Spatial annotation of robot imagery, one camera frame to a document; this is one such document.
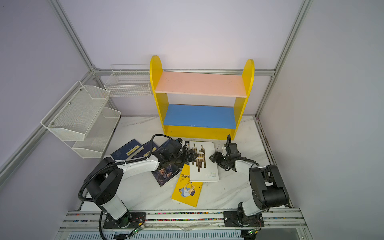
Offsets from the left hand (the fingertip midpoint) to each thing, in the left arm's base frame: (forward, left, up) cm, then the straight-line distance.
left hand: (192, 158), depth 87 cm
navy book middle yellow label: (+9, +30, -7) cm, 32 cm away
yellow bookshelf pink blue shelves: (+45, -6, +2) cm, 46 cm away
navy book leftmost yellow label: (+9, +43, -7) cm, 45 cm away
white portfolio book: (-5, -7, -4) cm, 9 cm away
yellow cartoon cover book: (-17, +3, -7) cm, 19 cm away
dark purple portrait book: (-7, +16, -7) cm, 19 cm away
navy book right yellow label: (+11, +25, -6) cm, 28 cm away
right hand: (+2, -13, -5) cm, 14 cm away
